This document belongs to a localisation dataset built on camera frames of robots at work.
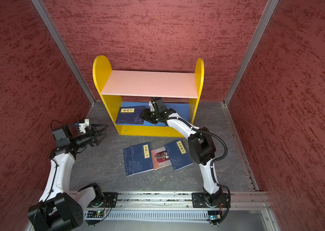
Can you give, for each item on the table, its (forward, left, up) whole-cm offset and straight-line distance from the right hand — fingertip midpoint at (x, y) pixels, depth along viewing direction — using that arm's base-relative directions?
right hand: (140, 119), depth 89 cm
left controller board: (-47, +21, -15) cm, 54 cm away
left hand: (-13, +15, +7) cm, 21 cm away
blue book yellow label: (-17, -24, -16) cm, 33 cm away
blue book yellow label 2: (-19, +2, -15) cm, 25 cm away
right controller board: (-50, -39, -18) cm, 66 cm away
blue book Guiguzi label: (+5, +7, -1) cm, 9 cm away
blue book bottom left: (-17, +7, -15) cm, 24 cm away
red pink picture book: (-19, -12, -17) cm, 28 cm away
